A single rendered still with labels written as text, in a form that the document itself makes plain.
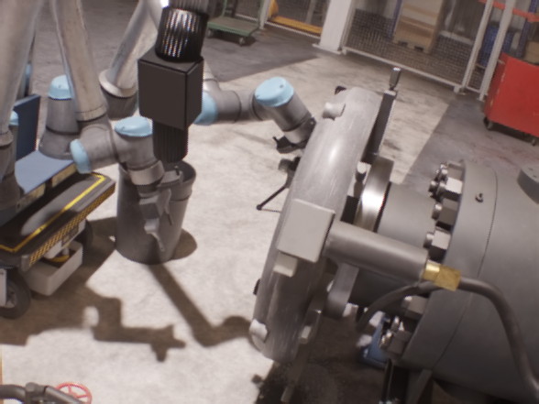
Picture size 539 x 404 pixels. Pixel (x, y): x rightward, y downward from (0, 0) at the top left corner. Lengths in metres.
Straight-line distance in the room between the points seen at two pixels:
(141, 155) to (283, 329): 0.57
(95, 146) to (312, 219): 0.64
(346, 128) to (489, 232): 0.40
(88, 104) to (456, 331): 1.09
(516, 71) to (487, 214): 5.37
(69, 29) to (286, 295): 0.86
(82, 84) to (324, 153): 0.69
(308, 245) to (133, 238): 1.29
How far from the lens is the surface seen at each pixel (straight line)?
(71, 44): 1.57
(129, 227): 2.30
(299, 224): 1.11
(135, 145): 1.50
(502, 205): 1.40
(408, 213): 1.45
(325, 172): 1.23
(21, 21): 1.43
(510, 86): 6.69
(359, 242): 1.12
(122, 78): 2.09
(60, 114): 2.09
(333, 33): 8.94
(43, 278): 2.01
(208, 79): 1.52
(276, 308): 1.28
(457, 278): 1.15
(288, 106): 1.49
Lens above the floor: 1.26
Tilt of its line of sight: 23 degrees down
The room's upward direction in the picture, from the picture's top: 15 degrees clockwise
